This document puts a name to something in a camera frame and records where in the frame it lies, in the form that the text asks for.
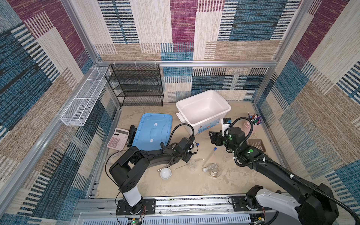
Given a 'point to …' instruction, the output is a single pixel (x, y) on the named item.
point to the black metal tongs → (162, 168)
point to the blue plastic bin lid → (153, 129)
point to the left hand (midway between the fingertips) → (188, 150)
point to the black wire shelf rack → (136, 83)
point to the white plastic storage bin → (203, 111)
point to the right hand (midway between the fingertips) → (215, 133)
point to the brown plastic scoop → (257, 143)
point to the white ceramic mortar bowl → (165, 173)
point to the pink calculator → (118, 139)
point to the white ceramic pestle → (205, 169)
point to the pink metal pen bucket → (246, 125)
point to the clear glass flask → (214, 170)
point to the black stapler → (132, 132)
